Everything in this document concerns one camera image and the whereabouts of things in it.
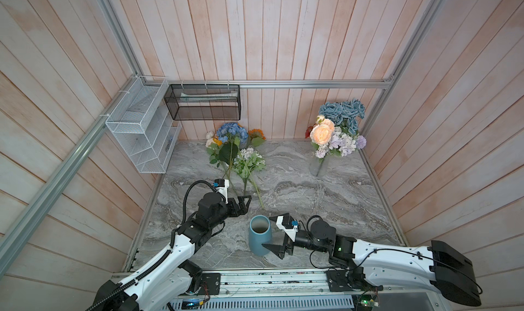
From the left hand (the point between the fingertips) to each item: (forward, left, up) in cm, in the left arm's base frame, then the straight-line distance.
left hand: (243, 202), depth 79 cm
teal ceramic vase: (-15, -6, +7) cm, 17 cm away
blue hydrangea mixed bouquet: (+39, +13, -8) cm, 42 cm away
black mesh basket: (+53, +23, +11) cm, 58 cm away
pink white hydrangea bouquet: (+19, -40, +15) cm, 46 cm away
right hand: (-12, -9, +2) cm, 15 cm away
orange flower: (+48, -5, -11) cm, 50 cm away
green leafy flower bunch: (+28, 0, -9) cm, 29 cm away
